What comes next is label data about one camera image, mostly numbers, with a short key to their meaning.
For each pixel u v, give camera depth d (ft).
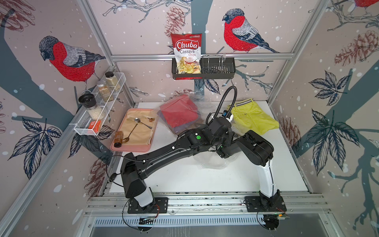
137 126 3.51
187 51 2.72
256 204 2.39
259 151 1.81
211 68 3.51
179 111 3.19
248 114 3.30
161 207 2.40
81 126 2.16
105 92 2.45
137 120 3.58
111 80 2.66
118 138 3.12
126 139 3.20
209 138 1.68
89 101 2.12
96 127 2.16
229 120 2.01
